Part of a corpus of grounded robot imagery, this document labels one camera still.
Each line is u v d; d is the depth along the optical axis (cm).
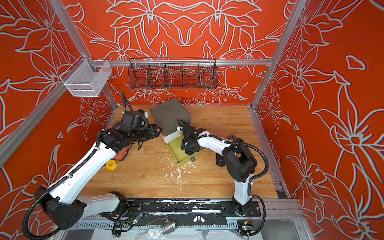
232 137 98
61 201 38
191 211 73
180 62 91
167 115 85
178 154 92
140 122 55
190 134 73
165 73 101
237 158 49
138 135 59
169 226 66
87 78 92
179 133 89
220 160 87
